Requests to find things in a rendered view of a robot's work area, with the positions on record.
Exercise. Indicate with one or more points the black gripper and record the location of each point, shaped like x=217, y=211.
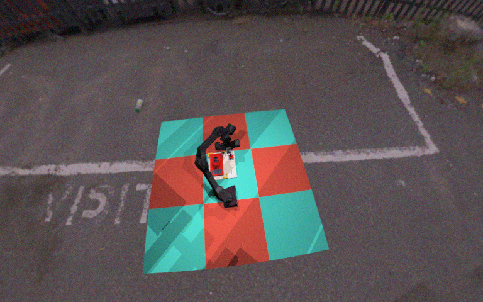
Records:
x=231, y=144

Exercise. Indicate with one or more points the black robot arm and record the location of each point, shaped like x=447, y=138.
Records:
x=202, y=165

